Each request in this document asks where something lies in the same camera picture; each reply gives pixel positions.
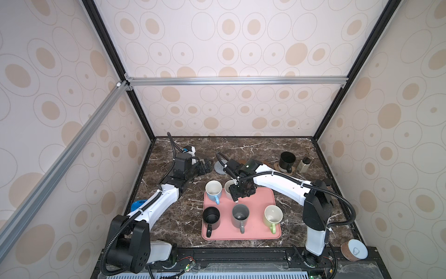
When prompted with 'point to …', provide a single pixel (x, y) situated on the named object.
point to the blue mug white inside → (213, 189)
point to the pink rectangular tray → (256, 228)
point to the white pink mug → (227, 190)
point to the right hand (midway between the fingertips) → (238, 196)
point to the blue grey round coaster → (219, 168)
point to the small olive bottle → (304, 165)
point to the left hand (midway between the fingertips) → (210, 159)
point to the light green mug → (273, 214)
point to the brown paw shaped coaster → (276, 166)
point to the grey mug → (240, 214)
